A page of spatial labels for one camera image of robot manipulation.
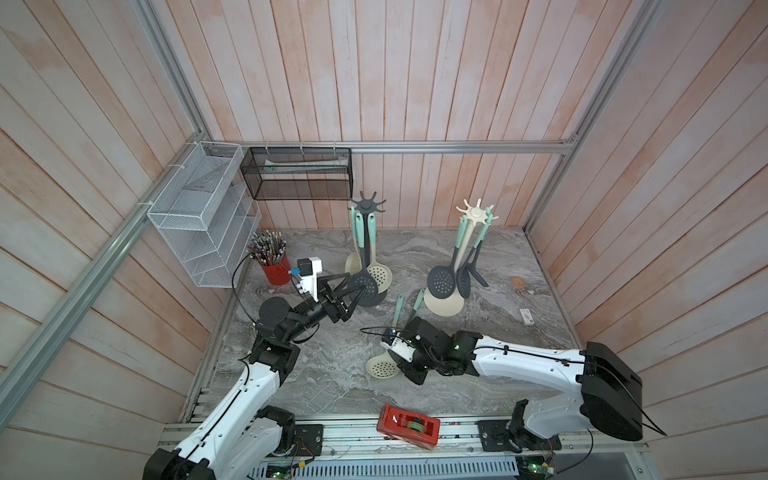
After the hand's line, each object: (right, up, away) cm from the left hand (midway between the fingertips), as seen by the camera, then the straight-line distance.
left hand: (358, 286), depth 68 cm
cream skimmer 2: (-3, +6, +26) cm, 26 cm away
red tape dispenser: (+14, -35, +2) cm, 37 cm away
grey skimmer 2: (+32, +4, +16) cm, 36 cm away
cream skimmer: (+6, +1, +22) cm, 23 cm away
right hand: (+11, -22, +13) cm, 28 cm away
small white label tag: (+53, -12, +27) cm, 61 cm away
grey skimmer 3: (+29, +2, +15) cm, 33 cm away
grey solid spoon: (+2, -5, +20) cm, 20 cm away
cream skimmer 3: (+7, -25, +16) cm, 30 cm away
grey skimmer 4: (+24, 0, +21) cm, 32 cm away
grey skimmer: (+18, -9, +30) cm, 36 cm away
